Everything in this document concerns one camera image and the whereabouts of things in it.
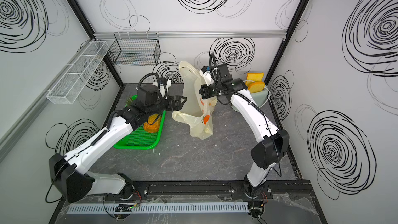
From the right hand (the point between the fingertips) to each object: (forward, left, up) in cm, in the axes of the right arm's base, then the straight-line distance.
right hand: (200, 91), depth 77 cm
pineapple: (0, +40, -9) cm, 41 cm away
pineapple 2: (-10, +27, -21) cm, 35 cm away
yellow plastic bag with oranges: (-3, +2, -15) cm, 15 cm away
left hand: (-5, +10, 0) cm, 11 cm away
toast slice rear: (+20, -33, -8) cm, 39 cm away
